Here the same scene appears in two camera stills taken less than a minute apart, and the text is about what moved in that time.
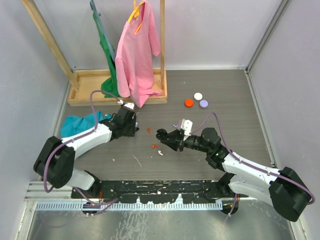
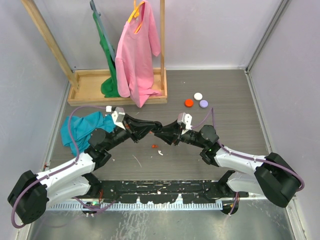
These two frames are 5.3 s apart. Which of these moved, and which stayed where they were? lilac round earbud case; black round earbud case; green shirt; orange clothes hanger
Moved: black round earbud case
Stayed: lilac round earbud case; orange clothes hanger; green shirt
